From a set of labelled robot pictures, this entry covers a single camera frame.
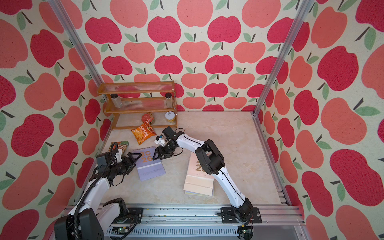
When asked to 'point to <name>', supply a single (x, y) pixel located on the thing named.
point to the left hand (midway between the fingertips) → (139, 160)
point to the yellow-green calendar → (191, 193)
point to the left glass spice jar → (116, 100)
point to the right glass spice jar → (169, 100)
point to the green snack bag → (121, 145)
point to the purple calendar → (147, 168)
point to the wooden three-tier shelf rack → (135, 103)
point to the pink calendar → (197, 179)
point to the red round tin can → (147, 117)
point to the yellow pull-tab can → (170, 117)
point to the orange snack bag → (143, 133)
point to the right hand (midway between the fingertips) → (156, 161)
